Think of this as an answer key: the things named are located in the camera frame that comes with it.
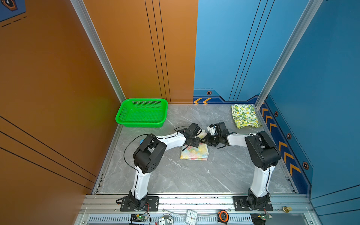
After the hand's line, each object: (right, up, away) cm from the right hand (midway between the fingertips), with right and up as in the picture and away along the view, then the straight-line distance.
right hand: (201, 140), depth 97 cm
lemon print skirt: (+36, +19, +12) cm, 42 cm away
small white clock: (-8, -33, -29) cm, 44 cm away
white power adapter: (-20, -30, -33) cm, 49 cm away
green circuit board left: (-35, -35, -26) cm, 56 cm away
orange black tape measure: (+7, -32, -30) cm, 44 cm away
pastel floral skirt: (-2, -7, -7) cm, 10 cm away
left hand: (-3, +1, +1) cm, 3 cm away
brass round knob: (+40, -30, -27) cm, 57 cm away
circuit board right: (+29, -34, -27) cm, 52 cm away
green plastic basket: (-46, +20, +19) cm, 54 cm away
